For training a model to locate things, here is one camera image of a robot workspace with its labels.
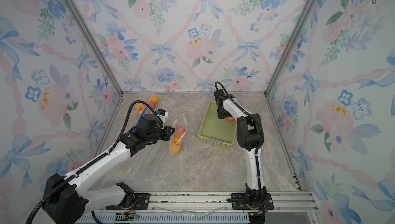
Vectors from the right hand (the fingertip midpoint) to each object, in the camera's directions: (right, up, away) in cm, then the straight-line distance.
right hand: (230, 114), depth 103 cm
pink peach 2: (-1, -3, -3) cm, 4 cm away
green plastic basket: (-10, -11, -5) cm, 16 cm away
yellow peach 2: (-54, +11, +8) cm, 55 cm away
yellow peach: (-34, -19, -19) cm, 43 cm away
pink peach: (-32, -10, -11) cm, 36 cm away
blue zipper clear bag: (-63, -2, +3) cm, 63 cm away
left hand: (-33, -7, -23) cm, 41 cm away
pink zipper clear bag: (-32, -8, -6) cm, 34 cm away
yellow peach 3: (-61, +4, +3) cm, 62 cm away
